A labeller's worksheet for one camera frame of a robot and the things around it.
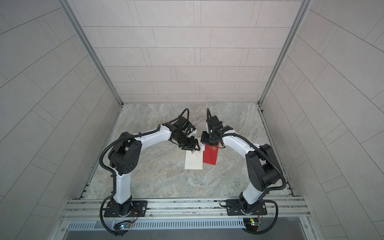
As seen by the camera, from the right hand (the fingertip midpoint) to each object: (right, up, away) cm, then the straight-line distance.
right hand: (200, 140), depth 88 cm
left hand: (0, -4, -2) cm, 4 cm away
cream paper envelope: (-4, -11, +1) cm, 12 cm away
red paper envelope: (+6, -9, +1) cm, 11 cm away
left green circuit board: (-35, -33, -24) cm, 54 cm away
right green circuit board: (+23, -35, -20) cm, 47 cm away
